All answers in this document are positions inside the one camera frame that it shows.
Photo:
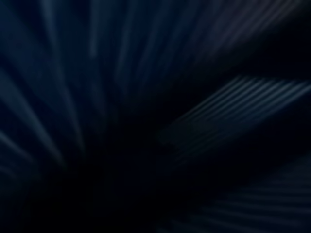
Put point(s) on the blue and white book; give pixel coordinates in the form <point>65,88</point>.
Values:
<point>155,116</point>

